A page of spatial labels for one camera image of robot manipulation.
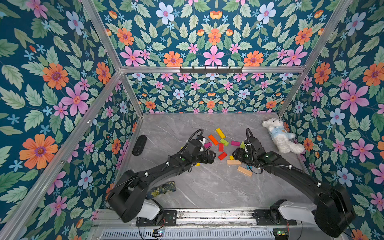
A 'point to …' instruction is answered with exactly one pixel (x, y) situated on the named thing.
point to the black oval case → (139, 145)
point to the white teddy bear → (281, 137)
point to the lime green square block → (224, 141)
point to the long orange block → (213, 140)
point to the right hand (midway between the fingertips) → (237, 152)
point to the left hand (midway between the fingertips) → (211, 153)
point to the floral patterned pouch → (169, 186)
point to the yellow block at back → (220, 132)
